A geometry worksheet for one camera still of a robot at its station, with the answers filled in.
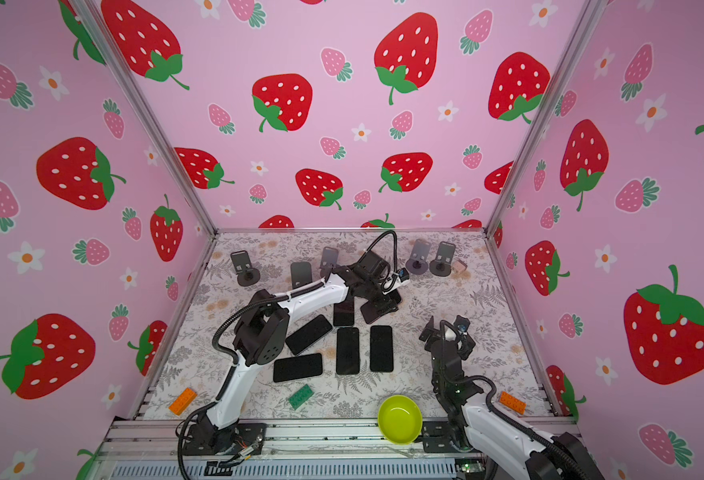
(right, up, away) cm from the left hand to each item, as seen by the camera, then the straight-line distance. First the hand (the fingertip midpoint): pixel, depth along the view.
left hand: (394, 297), depth 94 cm
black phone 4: (-4, -15, -3) cm, 16 cm away
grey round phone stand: (+10, +11, +15) cm, 21 cm away
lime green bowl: (0, -30, -16) cm, 34 cm away
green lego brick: (-27, -26, -14) cm, 40 cm away
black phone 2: (-16, -6, +3) cm, 18 cm away
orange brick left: (-59, -26, -15) cm, 66 cm away
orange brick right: (+31, -27, -14) cm, 43 cm away
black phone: (-8, -6, +2) cm, 10 cm away
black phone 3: (-15, -16, -5) cm, 22 cm away
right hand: (+14, -7, -9) cm, 18 cm away
